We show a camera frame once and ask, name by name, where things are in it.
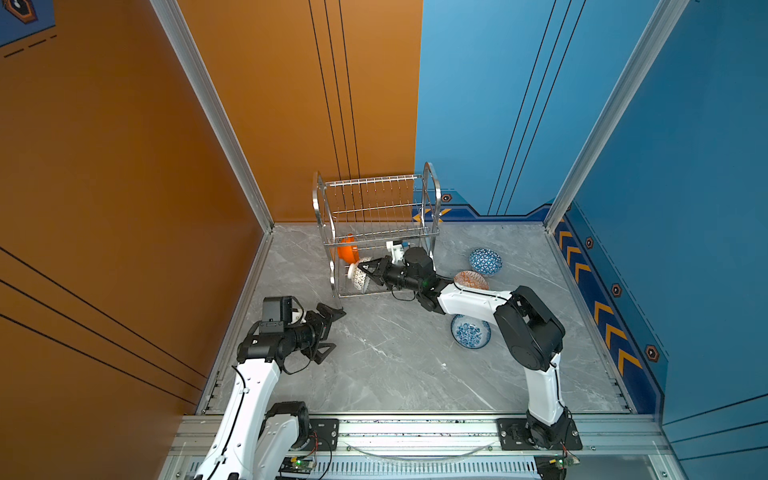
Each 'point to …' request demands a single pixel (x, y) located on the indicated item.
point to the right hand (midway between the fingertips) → (356, 267)
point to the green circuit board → (298, 465)
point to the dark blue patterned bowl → (485, 261)
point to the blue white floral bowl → (470, 332)
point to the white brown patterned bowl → (359, 275)
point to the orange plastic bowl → (350, 253)
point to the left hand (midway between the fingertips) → (342, 322)
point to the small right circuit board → (563, 463)
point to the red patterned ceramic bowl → (470, 279)
